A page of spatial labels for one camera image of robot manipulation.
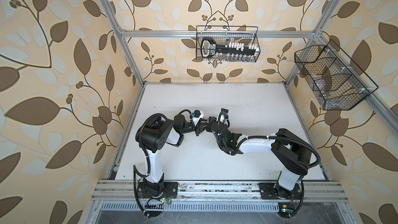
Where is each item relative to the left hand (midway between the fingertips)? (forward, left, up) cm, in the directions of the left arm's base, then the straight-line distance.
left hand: (211, 122), depth 88 cm
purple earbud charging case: (0, +2, +2) cm, 3 cm away
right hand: (+1, +1, +2) cm, 3 cm away
